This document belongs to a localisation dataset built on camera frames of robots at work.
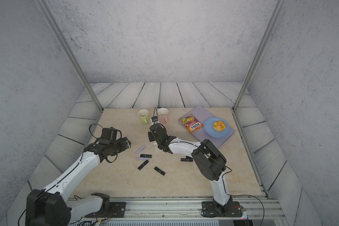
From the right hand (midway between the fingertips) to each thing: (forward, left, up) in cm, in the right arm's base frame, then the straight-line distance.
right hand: (151, 129), depth 91 cm
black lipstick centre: (-22, -6, -12) cm, 26 cm away
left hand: (-11, +12, 0) cm, 16 cm away
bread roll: (+11, -47, -11) cm, 49 cm away
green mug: (+18, +9, -5) cm, 21 cm away
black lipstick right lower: (-14, -22, -14) cm, 30 cm away
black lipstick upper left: (-12, +4, -12) cm, 17 cm away
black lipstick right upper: (-13, -23, -13) cm, 29 cm away
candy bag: (+14, -27, -11) cm, 32 cm away
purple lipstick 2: (-14, +7, -12) cm, 20 cm away
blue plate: (+11, -40, -14) cm, 43 cm away
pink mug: (+18, -6, -4) cm, 19 cm away
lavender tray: (+24, -36, -14) cm, 46 cm away
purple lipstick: (-7, +9, -13) cm, 17 cm away
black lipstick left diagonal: (-20, +6, -12) cm, 24 cm away
